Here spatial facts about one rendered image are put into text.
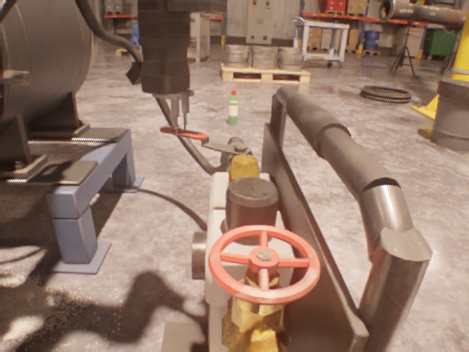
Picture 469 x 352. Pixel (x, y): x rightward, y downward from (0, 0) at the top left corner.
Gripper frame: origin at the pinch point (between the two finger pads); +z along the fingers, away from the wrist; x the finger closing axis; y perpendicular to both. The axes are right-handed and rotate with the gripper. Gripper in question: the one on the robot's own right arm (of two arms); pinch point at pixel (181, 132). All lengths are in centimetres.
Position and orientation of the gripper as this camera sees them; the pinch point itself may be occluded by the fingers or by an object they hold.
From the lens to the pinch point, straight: 50.6
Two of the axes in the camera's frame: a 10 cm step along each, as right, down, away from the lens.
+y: -8.9, -2.3, 3.9
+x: -4.5, 3.7, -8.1
